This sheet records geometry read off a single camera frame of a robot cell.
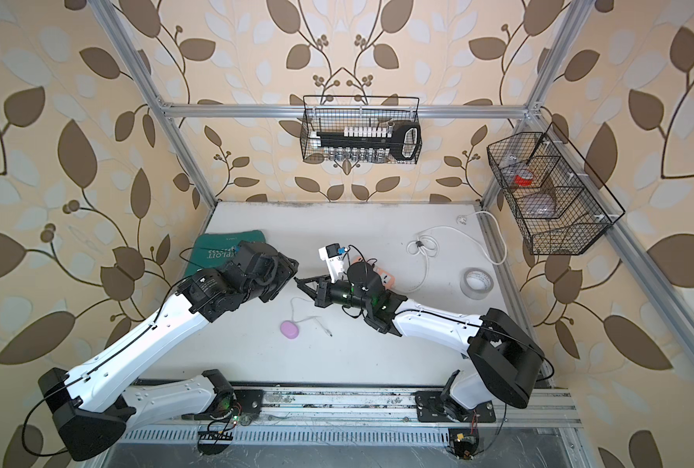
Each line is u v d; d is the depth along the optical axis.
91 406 0.38
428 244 1.08
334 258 0.68
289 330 0.87
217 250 0.99
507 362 0.42
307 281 0.71
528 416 0.73
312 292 0.70
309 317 0.91
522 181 0.81
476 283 0.97
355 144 0.86
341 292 0.66
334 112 0.91
